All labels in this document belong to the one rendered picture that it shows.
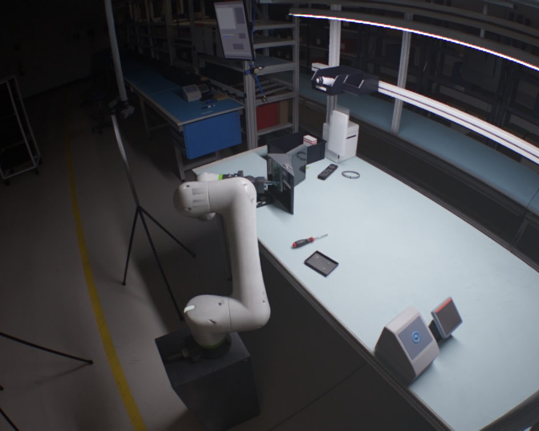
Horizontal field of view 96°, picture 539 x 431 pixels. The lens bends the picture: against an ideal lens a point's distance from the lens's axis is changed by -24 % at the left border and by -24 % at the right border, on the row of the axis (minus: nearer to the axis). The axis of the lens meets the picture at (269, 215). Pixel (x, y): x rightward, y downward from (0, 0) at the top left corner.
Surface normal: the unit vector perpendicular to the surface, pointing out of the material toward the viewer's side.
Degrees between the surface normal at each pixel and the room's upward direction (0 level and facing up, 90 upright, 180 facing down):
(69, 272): 0
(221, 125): 90
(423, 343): 29
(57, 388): 0
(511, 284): 0
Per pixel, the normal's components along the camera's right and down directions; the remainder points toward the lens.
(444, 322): 0.25, -0.39
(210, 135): 0.55, 0.51
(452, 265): -0.03, -0.79
